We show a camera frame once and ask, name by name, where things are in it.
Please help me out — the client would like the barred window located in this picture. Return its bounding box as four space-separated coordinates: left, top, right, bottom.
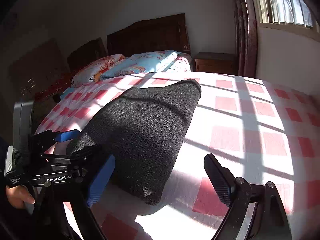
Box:
257 0 319 34

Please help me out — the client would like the dark wooden headboard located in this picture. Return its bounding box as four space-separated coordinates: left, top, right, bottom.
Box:
67 37 107 71
106 14 191 57

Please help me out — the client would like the pink checked bed sheet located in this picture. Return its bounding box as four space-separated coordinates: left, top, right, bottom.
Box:
37 72 319 239

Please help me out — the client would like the pink floral pillow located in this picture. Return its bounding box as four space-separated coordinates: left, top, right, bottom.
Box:
71 54 126 88

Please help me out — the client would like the wooden nightstand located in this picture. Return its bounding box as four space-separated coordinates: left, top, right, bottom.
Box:
194 52 238 75

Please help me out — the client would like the pink floral curtain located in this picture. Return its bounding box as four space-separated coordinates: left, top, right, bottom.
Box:
234 0 258 77

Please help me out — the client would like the grey knit striped sweater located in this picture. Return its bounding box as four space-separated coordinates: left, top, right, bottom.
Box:
66 79 201 205

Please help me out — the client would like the person's left hand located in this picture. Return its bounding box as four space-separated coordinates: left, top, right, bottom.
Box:
5 185 35 209

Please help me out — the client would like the light blue floral folded quilt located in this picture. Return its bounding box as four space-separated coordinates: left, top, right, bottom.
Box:
99 50 180 81

